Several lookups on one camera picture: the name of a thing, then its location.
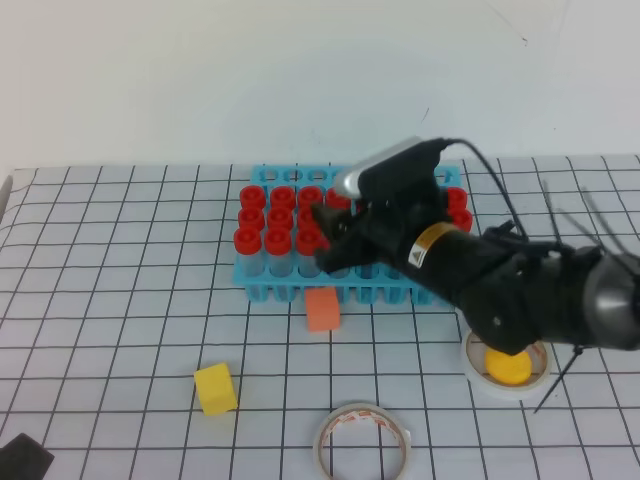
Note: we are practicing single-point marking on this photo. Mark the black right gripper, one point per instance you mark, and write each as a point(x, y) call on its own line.
point(400, 201)

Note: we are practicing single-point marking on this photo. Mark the yellow foam cube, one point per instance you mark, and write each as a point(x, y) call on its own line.
point(215, 389)

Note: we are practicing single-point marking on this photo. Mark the grid-patterned table mat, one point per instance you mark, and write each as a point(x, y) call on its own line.
point(117, 286)

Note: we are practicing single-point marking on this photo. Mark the blue test tube rack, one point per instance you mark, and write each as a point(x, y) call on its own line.
point(382, 283)

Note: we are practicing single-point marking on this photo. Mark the tape roll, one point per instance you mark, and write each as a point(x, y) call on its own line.
point(473, 352)
point(362, 441)

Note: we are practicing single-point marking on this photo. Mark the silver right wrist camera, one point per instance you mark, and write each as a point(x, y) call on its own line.
point(347, 181)

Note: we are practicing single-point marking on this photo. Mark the yellow rubber duck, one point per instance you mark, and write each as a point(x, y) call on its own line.
point(507, 369)

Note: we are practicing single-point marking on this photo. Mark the right tape roll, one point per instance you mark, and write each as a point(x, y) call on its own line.
point(473, 352)

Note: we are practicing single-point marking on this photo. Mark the orange foam cube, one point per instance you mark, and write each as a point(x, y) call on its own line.
point(322, 309)

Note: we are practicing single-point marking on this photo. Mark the front tape roll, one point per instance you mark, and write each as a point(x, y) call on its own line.
point(362, 441)

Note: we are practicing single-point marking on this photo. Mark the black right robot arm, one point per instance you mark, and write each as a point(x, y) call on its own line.
point(513, 291)

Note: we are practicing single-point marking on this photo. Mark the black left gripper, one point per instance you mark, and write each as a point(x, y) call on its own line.
point(23, 458)

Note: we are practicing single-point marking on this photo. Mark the racked tube row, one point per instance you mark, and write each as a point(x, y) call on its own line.
point(305, 219)
point(457, 199)
point(461, 218)
point(248, 245)
point(337, 201)
point(251, 217)
point(278, 245)
point(308, 240)
point(309, 195)
point(280, 217)
point(283, 197)
point(253, 196)

